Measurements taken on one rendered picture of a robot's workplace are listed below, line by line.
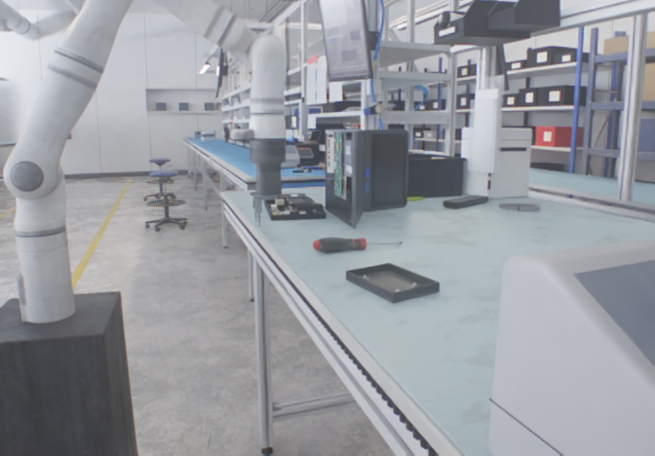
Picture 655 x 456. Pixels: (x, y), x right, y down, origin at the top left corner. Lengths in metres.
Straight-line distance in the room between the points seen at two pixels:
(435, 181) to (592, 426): 1.26
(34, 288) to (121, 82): 11.38
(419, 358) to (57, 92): 0.76
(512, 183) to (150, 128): 11.15
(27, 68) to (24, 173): 11.69
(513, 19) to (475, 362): 1.00
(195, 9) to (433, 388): 0.78
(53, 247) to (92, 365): 0.23
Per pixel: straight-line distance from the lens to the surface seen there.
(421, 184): 1.48
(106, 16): 1.03
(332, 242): 0.83
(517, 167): 1.56
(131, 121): 12.28
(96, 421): 1.06
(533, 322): 0.30
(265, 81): 0.98
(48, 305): 1.05
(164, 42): 12.41
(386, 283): 0.69
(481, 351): 0.52
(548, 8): 1.41
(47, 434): 1.09
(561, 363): 0.29
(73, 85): 0.97
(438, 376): 0.46
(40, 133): 0.98
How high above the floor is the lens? 1.22
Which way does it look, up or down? 10 degrees down
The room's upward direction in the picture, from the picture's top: straight up
